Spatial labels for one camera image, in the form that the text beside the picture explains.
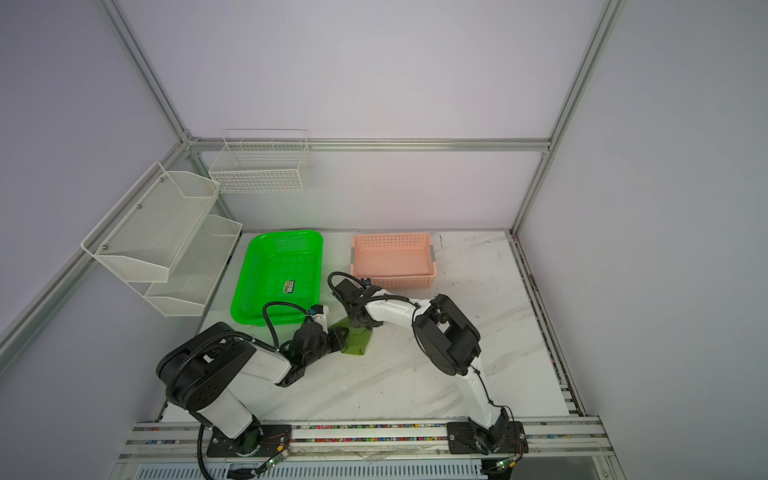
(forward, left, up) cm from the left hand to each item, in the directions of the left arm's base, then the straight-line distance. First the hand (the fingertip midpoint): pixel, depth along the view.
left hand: (349, 331), depth 92 cm
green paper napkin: (-2, -3, 0) cm, 4 cm away
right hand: (+4, -3, 0) cm, 6 cm away
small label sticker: (+17, +23, -1) cm, 29 cm away
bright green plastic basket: (+27, +29, -2) cm, 40 cm away
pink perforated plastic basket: (+27, -14, +3) cm, 30 cm away
